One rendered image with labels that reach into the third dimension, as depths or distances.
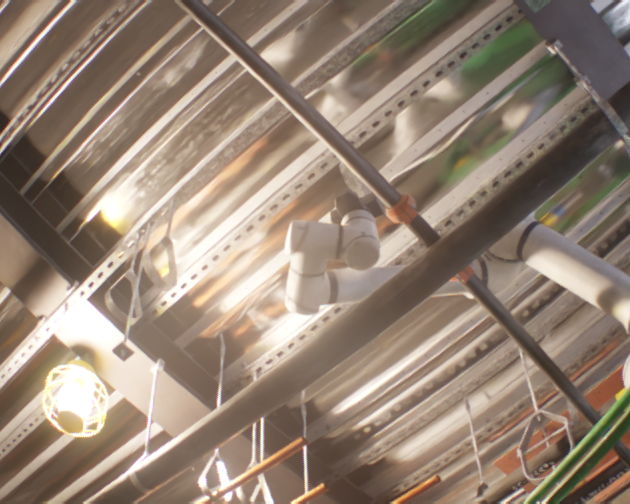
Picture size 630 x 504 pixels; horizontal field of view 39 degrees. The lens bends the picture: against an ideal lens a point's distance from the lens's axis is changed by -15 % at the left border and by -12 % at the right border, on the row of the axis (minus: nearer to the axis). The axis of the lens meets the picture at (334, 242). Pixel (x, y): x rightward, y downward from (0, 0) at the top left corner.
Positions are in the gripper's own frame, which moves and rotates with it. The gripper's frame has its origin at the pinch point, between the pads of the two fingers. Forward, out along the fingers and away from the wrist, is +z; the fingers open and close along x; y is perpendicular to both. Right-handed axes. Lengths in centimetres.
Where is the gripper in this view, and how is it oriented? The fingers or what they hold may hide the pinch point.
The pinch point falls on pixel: (354, 194)
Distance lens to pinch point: 274.5
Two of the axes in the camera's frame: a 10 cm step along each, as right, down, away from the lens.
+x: 8.9, -4.2, -1.9
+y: 4.5, 7.8, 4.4
